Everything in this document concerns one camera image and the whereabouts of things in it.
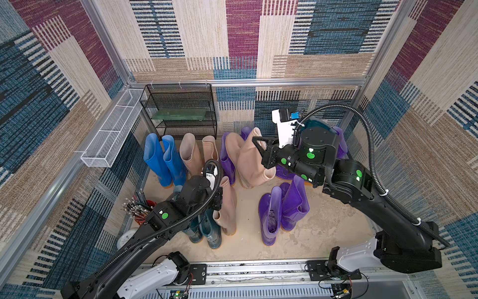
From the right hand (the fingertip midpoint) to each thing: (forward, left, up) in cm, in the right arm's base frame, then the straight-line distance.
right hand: (257, 142), depth 54 cm
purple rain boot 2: (-7, -15, -25) cm, 30 cm away
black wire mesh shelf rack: (+53, +36, -18) cm, 67 cm away
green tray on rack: (+39, +35, -19) cm, 56 cm away
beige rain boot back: (-8, +11, -34) cm, 36 cm away
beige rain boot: (+20, +30, -26) cm, 44 cm away
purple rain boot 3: (+16, -38, -22) cm, 47 cm away
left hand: (-2, +12, -22) cm, 25 cm away
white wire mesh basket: (+30, +72, -28) cm, 83 cm away
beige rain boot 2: (+18, +19, -22) cm, 34 cm away
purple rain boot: (+11, +11, -27) cm, 31 cm away
